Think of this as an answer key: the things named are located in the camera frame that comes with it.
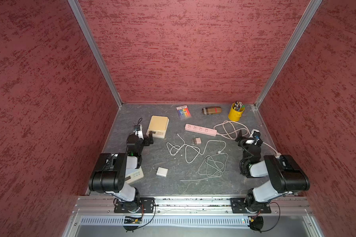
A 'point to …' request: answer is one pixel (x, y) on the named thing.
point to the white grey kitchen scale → (132, 175)
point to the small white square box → (161, 171)
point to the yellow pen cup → (236, 112)
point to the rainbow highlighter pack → (183, 111)
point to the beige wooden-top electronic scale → (158, 124)
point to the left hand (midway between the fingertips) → (144, 134)
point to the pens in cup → (238, 105)
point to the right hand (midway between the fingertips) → (247, 133)
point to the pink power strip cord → (241, 124)
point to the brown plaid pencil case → (211, 110)
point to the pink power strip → (200, 130)
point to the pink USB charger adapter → (197, 140)
